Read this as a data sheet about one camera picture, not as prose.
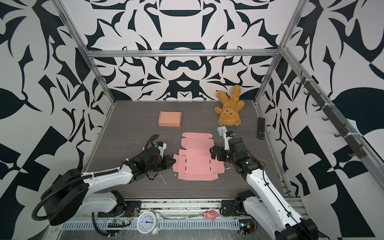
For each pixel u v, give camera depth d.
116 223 0.73
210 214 0.70
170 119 1.05
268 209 0.46
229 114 1.02
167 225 0.71
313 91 0.64
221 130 1.02
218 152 0.71
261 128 1.03
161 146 0.80
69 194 0.42
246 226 0.71
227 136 0.72
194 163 0.91
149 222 0.69
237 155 0.59
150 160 0.66
